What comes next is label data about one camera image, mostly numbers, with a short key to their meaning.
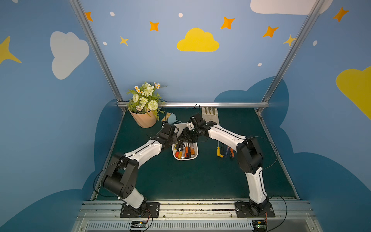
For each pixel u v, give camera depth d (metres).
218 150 0.96
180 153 0.93
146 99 0.87
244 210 0.75
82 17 0.72
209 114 1.19
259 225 0.73
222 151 0.96
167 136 0.70
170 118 1.16
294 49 0.85
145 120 1.00
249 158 0.54
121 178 0.45
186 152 0.93
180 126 0.96
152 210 0.74
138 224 0.72
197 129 0.73
